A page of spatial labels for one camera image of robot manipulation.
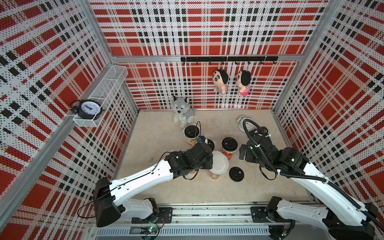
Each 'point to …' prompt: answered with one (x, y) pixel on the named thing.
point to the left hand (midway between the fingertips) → (213, 160)
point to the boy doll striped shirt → (220, 78)
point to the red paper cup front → (229, 154)
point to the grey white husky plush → (183, 112)
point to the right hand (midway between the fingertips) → (251, 151)
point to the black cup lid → (191, 131)
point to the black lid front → (236, 174)
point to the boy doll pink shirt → (243, 80)
